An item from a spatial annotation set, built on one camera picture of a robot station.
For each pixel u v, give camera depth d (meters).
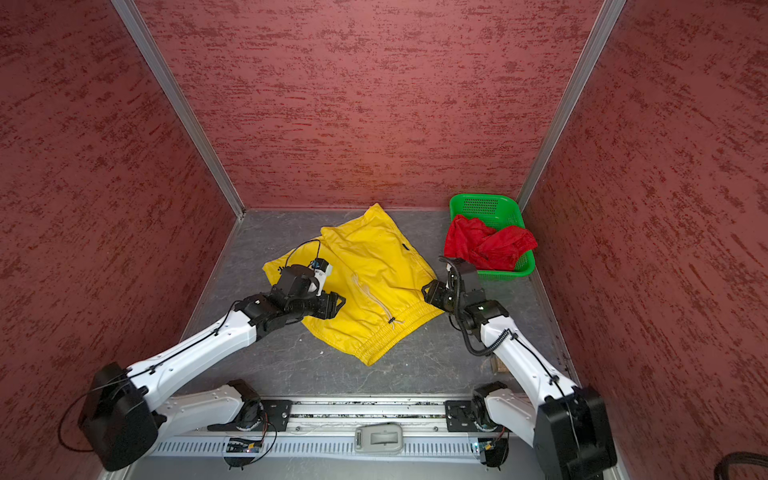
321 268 0.73
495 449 0.71
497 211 1.17
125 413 0.38
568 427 0.39
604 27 0.73
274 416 0.74
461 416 0.74
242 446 0.72
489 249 1.00
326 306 0.71
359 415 0.76
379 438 0.70
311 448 0.77
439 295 0.74
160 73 0.81
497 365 0.79
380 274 1.00
